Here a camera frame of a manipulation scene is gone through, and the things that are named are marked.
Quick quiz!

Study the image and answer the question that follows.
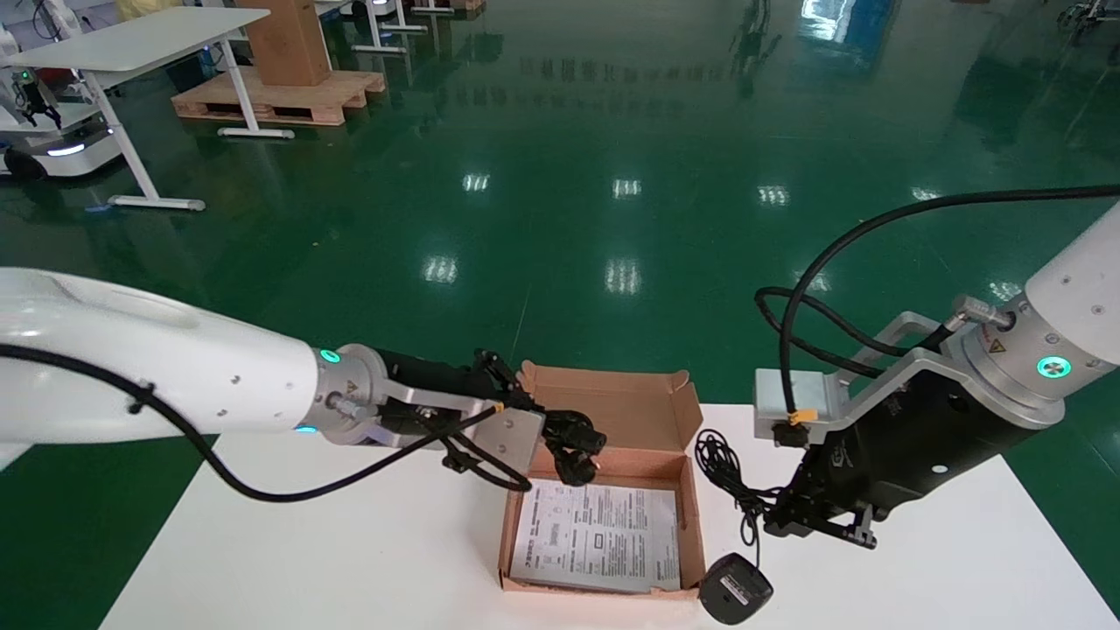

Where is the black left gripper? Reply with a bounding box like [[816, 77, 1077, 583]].
[[374, 347, 608, 473]]

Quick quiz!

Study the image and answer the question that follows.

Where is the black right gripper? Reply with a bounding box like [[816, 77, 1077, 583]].
[[763, 371, 1044, 551]]

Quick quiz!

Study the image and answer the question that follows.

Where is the brown cardboard storage box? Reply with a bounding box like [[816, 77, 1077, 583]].
[[496, 360, 709, 601]]

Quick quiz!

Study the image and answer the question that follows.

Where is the black adapter with cord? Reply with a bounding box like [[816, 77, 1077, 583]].
[[694, 428, 781, 626]]

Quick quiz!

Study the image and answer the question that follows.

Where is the white printed instruction sheet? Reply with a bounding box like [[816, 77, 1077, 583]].
[[509, 477, 683, 594]]

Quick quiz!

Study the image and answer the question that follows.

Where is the wooden pallet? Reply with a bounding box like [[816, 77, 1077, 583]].
[[171, 66, 388, 129]]

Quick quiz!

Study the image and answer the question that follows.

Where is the white background table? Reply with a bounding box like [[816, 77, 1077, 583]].
[[0, 7, 297, 214]]

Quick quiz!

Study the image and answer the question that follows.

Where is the white wheeled background robot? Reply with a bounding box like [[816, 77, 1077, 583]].
[[0, 17, 124, 183]]

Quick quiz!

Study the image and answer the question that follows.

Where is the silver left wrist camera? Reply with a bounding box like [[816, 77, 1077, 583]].
[[383, 376, 546, 480]]

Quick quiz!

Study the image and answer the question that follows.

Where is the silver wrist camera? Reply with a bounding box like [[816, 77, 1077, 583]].
[[383, 376, 546, 480], [753, 311, 965, 449]]

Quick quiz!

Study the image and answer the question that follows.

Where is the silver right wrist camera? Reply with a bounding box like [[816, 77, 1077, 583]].
[[753, 311, 965, 449]]

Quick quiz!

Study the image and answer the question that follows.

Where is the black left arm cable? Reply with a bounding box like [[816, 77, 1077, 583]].
[[0, 343, 533, 505]]

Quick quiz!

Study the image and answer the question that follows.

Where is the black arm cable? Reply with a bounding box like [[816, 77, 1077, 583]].
[[0, 343, 533, 505], [754, 185, 1120, 417]]

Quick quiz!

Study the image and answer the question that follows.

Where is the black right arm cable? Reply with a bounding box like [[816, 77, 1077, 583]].
[[754, 185, 1120, 417]]

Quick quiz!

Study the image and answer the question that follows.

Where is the white table leg frame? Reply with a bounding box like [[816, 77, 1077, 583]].
[[352, 0, 456, 56]]

